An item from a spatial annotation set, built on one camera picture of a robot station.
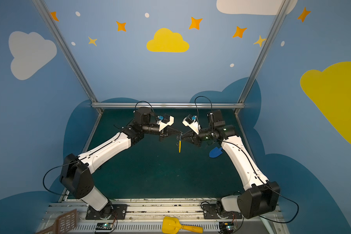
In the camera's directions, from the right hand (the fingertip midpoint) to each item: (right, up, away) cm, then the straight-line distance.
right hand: (185, 135), depth 73 cm
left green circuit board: (-40, -45, -3) cm, 60 cm away
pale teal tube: (+41, -44, -3) cm, 60 cm away
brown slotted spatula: (-61, -44, -3) cm, 75 cm away
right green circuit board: (+20, -46, -2) cm, 50 cm away
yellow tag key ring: (-3, -4, -3) cm, 6 cm away
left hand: (-3, +2, -4) cm, 5 cm away
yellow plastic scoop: (-7, -44, -3) cm, 45 cm away
